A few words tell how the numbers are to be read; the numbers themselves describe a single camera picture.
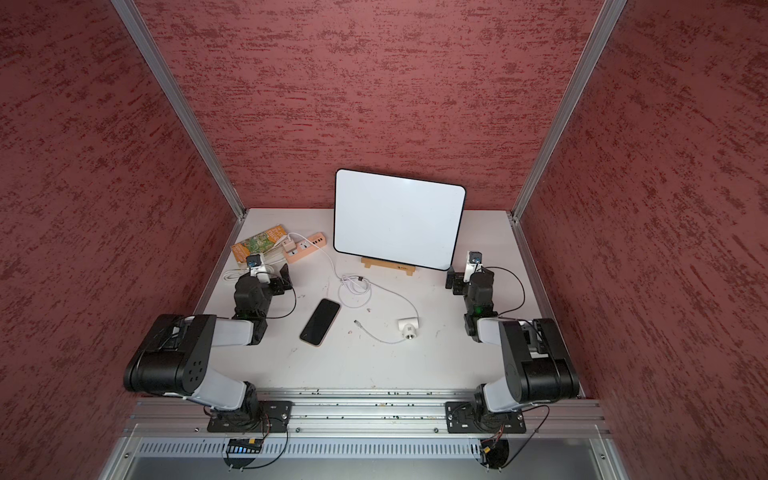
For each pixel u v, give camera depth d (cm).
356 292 97
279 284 84
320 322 92
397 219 92
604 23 72
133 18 71
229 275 100
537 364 45
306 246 106
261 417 73
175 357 46
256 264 79
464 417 74
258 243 107
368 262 103
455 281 84
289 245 101
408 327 87
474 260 79
